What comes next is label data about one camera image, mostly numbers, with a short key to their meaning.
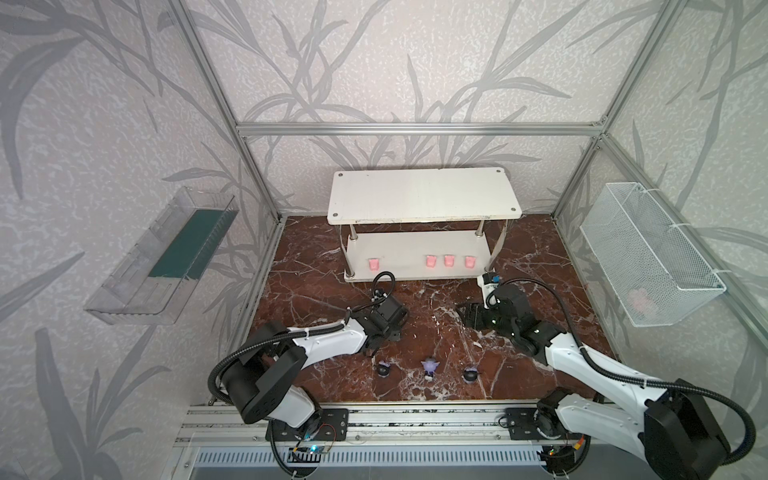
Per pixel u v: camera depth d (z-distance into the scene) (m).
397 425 0.75
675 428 0.39
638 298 0.74
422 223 0.75
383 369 0.79
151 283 0.63
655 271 0.63
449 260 0.98
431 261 0.97
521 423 0.74
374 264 0.96
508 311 0.64
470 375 0.78
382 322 0.69
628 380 0.45
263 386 0.43
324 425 0.73
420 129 0.96
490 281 0.75
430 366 0.81
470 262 0.96
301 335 0.48
